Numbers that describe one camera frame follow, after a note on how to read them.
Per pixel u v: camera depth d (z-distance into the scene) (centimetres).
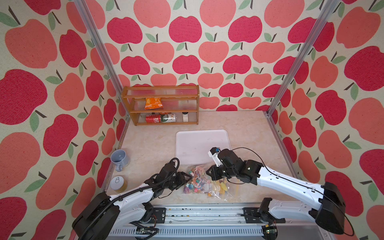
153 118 109
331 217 38
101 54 86
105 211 43
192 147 101
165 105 124
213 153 69
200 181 80
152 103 101
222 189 78
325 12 71
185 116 107
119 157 88
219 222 73
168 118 108
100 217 42
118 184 80
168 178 65
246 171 56
